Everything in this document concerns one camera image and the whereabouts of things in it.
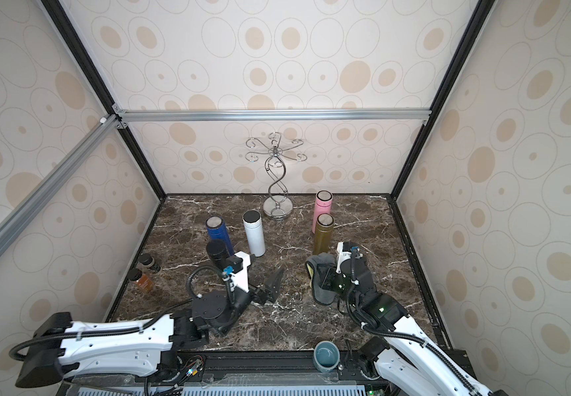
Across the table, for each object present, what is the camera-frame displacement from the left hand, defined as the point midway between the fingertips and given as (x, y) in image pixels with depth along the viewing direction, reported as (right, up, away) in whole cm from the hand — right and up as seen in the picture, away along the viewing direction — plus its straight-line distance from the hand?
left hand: (277, 266), depth 63 cm
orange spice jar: (-48, -10, +22) cm, 54 cm away
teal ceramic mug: (+14, -30, +12) cm, 36 cm away
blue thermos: (-21, +9, +18) cm, 29 cm away
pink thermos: (+15, +17, +27) cm, 36 cm away
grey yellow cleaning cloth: (+12, -3, +10) cm, 16 cm away
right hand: (+14, -2, +12) cm, 19 cm away
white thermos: (-9, +7, +24) cm, 27 cm away
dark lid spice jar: (-47, -3, +24) cm, 53 cm away
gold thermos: (+15, +7, +24) cm, 29 cm away
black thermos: (-19, +2, +11) cm, 22 cm away
